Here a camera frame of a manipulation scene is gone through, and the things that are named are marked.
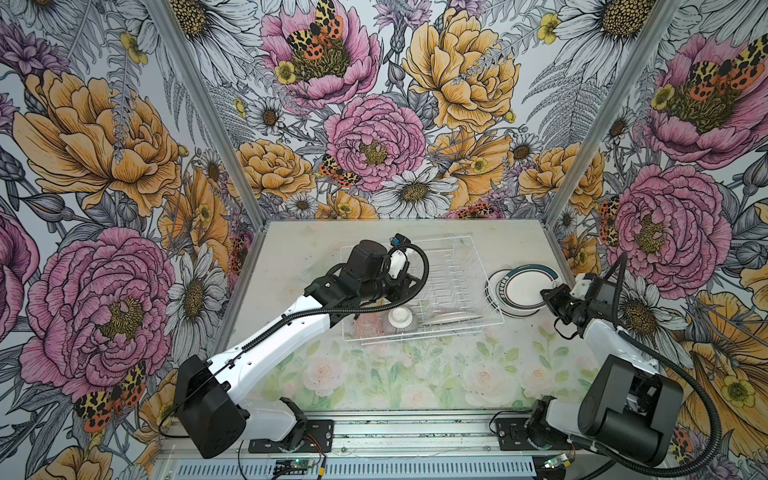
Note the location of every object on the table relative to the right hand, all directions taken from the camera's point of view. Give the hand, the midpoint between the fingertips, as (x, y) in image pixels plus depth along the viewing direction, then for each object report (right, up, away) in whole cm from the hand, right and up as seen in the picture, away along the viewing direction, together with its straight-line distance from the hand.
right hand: (540, 297), depth 88 cm
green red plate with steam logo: (-1, +1, +10) cm, 11 cm away
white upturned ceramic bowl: (-40, -6, -1) cm, 41 cm away
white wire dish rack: (-21, -2, +11) cm, 24 cm away
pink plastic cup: (-50, -8, -1) cm, 50 cm away
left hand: (-38, +4, -13) cm, 41 cm away
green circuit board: (-66, -36, -17) cm, 77 cm away
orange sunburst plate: (-27, -5, -7) cm, 28 cm away
